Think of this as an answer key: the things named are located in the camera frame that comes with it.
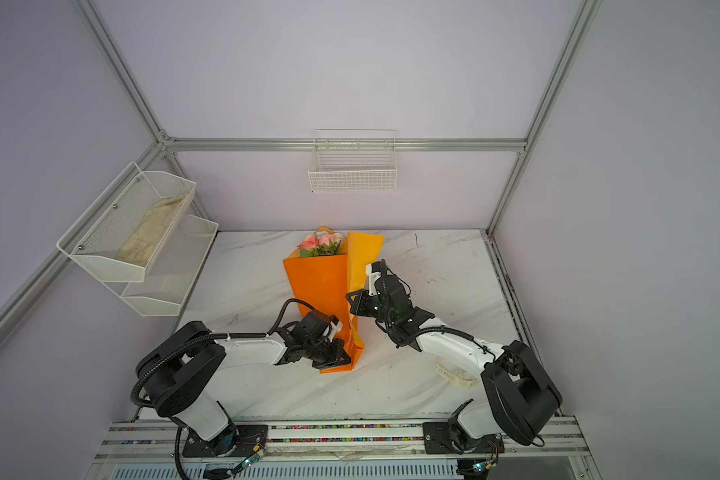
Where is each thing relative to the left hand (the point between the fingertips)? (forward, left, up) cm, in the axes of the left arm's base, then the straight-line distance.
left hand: (349, 362), depth 85 cm
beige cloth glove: (+18, +54, +28) cm, 64 cm away
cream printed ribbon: (-2, -30, -1) cm, 30 cm away
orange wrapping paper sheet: (+34, +10, 0) cm, 36 cm away
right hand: (+13, +1, +16) cm, 20 cm away
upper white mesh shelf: (+23, +59, +30) cm, 70 cm away
